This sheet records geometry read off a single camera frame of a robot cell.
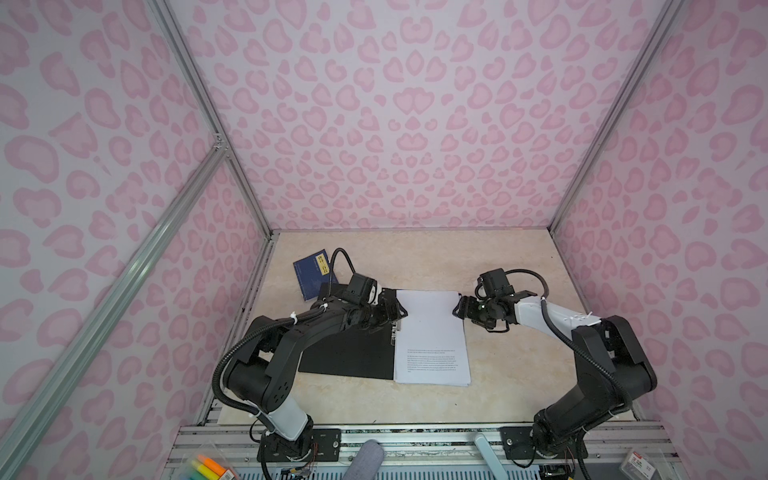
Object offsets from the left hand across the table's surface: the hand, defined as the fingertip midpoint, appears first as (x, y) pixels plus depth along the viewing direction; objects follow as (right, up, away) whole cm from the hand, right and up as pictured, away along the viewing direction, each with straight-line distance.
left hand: (400, 314), depth 89 cm
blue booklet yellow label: (-31, +11, +18) cm, 37 cm away
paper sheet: (+9, -10, 0) cm, 13 cm away
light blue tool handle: (+20, -29, -20) cm, 41 cm away
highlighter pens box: (-47, -32, -19) cm, 60 cm away
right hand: (+19, 0, +3) cm, 19 cm away
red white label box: (+54, -30, -21) cm, 65 cm away
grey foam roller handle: (-8, -30, -21) cm, 37 cm away
